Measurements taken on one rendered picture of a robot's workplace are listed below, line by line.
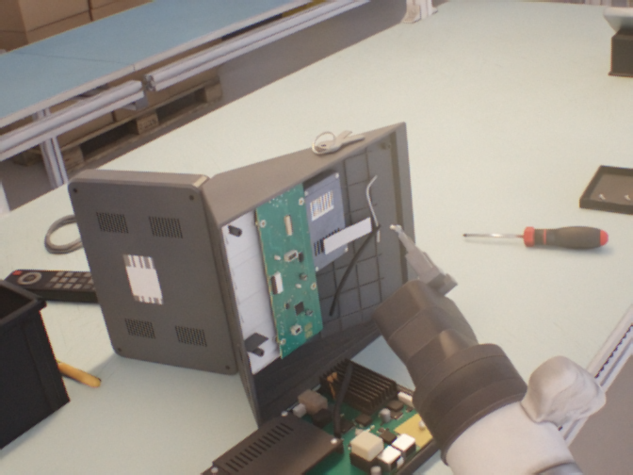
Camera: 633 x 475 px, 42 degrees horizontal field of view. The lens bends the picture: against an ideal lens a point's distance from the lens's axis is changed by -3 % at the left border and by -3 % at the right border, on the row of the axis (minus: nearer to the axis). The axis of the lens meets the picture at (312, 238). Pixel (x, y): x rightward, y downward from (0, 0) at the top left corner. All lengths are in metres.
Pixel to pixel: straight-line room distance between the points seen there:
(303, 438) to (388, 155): 0.28
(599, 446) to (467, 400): 1.68
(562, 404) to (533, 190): 0.61
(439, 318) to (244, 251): 0.20
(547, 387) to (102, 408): 0.46
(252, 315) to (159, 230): 0.12
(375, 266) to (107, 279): 0.27
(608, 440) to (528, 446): 1.70
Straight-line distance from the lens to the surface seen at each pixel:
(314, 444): 0.71
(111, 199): 0.79
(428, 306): 0.59
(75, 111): 2.18
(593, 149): 1.27
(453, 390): 0.57
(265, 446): 0.71
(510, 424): 0.55
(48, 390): 0.84
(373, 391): 0.75
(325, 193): 0.76
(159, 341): 0.86
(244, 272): 0.71
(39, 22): 4.20
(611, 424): 2.29
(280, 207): 0.71
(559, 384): 0.53
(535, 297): 0.91
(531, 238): 1.00
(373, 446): 0.68
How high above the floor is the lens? 1.49
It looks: 28 degrees down
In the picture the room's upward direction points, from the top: 8 degrees counter-clockwise
